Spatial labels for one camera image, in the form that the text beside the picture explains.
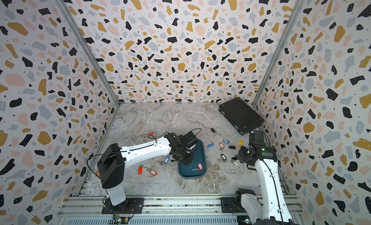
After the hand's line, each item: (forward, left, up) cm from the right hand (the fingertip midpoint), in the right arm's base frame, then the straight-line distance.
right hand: (243, 155), depth 77 cm
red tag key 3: (+14, +9, -14) cm, 21 cm away
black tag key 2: (+5, +2, -14) cm, 15 cm away
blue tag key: (+2, +44, -13) cm, 46 cm away
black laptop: (+37, -9, -12) cm, 40 cm away
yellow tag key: (+16, -4, -14) cm, 22 cm away
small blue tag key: (+14, +16, -14) cm, 26 cm away
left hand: (-2, +28, -5) cm, 28 cm away
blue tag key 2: (+16, +5, -13) cm, 22 cm away
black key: (+26, +14, -14) cm, 33 cm away
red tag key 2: (-2, +23, -13) cm, 27 cm away
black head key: (+13, +2, -15) cm, 20 cm away
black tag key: (+5, +8, -14) cm, 17 cm away
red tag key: (-6, +51, -13) cm, 53 cm away
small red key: (+22, +58, -13) cm, 64 cm away
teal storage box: (+5, +23, -13) cm, 27 cm away
